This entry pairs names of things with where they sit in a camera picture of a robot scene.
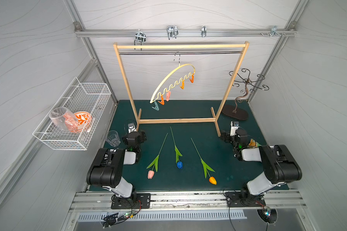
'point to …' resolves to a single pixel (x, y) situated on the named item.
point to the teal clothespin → (156, 107)
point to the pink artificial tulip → (151, 173)
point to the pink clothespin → (168, 96)
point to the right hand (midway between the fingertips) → (231, 129)
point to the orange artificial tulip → (206, 167)
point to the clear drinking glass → (113, 138)
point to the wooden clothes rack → (140, 121)
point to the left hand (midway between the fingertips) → (134, 131)
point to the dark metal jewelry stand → (230, 110)
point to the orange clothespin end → (192, 80)
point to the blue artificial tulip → (180, 164)
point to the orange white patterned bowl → (78, 121)
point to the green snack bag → (253, 144)
